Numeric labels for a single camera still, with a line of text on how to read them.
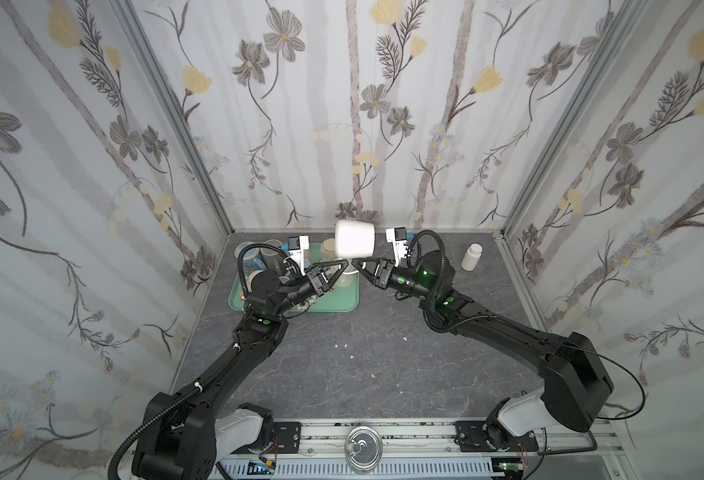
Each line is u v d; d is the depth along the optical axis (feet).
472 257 3.40
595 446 2.40
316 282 2.05
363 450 2.09
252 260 3.23
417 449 2.42
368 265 2.26
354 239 2.17
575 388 1.41
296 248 2.13
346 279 3.38
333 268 2.30
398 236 2.17
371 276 2.21
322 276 2.13
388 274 2.08
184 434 1.29
